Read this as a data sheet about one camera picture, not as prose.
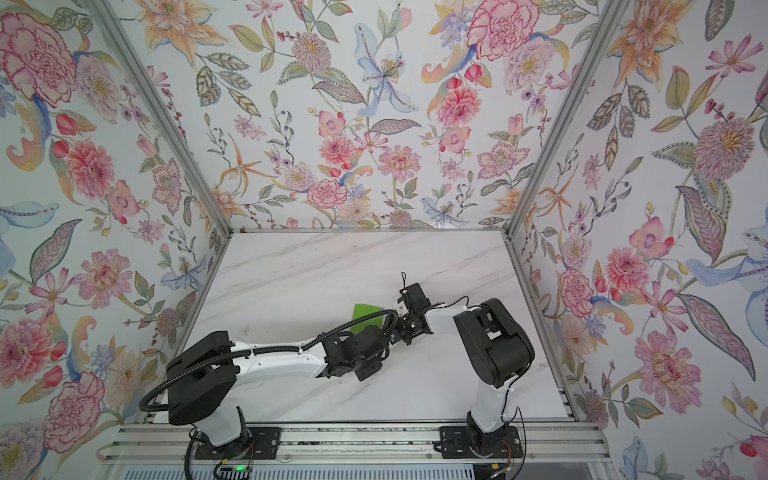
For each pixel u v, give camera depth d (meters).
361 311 0.97
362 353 0.65
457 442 0.73
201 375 0.46
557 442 0.76
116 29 0.72
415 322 0.73
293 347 0.54
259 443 0.73
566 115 0.87
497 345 0.50
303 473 0.78
